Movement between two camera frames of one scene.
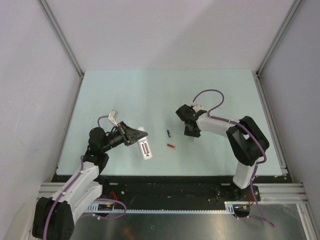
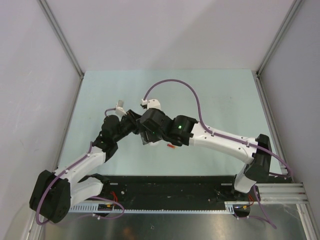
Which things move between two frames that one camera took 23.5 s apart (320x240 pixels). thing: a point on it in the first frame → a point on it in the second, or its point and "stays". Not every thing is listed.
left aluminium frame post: [59, 29] stays
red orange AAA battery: [170, 145] stays
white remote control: [144, 146] → [152, 144]
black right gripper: [188, 132] → [143, 129]
